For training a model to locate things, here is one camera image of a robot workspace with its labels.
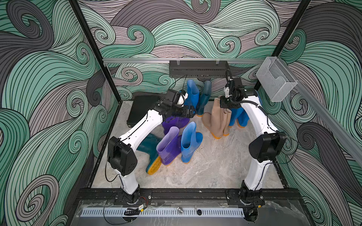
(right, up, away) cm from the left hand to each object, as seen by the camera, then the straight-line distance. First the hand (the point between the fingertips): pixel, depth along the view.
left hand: (190, 109), depth 79 cm
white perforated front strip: (-16, -53, -9) cm, 56 cm away
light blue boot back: (+3, +11, +14) cm, 18 cm away
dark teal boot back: (+10, +8, +13) cm, 18 cm away
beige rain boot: (+20, -3, -1) cm, 21 cm away
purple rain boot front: (-11, -20, -7) cm, 24 cm away
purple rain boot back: (-9, -6, -9) cm, 15 cm away
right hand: (+20, +4, +8) cm, 22 cm away
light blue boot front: (-1, -16, -13) cm, 21 cm away
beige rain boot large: (+17, -8, +12) cm, 22 cm away
